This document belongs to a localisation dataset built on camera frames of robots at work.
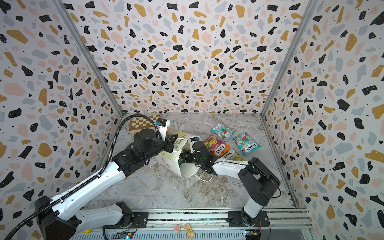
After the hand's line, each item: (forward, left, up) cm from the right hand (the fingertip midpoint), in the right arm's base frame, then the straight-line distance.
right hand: (177, 152), depth 83 cm
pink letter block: (-34, -2, -12) cm, 36 cm away
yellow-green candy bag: (+5, -33, -11) cm, 36 cm away
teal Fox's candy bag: (+25, -29, -11) cm, 40 cm away
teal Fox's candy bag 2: (+13, -44, -12) cm, 47 cm away
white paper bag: (0, -5, +11) cm, 12 cm away
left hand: (0, -2, +18) cm, 18 cm away
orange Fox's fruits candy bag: (+12, -23, -12) cm, 29 cm away
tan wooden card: (-35, -8, -12) cm, 38 cm away
